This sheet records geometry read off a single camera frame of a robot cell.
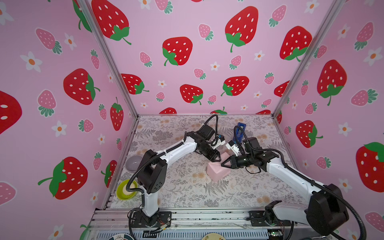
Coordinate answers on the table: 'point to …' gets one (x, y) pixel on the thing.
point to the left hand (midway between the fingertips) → (218, 159)
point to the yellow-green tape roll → (123, 193)
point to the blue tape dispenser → (239, 135)
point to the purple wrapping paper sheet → (215, 170)
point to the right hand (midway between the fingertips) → (221, 164)
